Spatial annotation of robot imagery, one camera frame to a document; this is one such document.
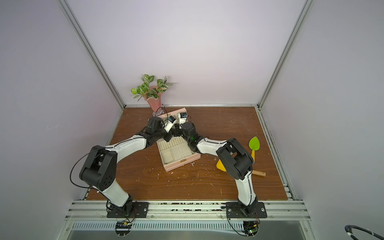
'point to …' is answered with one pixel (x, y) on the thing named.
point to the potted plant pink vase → (152, 94)
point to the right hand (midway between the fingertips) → (177, 120)
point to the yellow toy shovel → (219, 165)
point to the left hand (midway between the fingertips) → (175, 129)
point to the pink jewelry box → (178, 151)
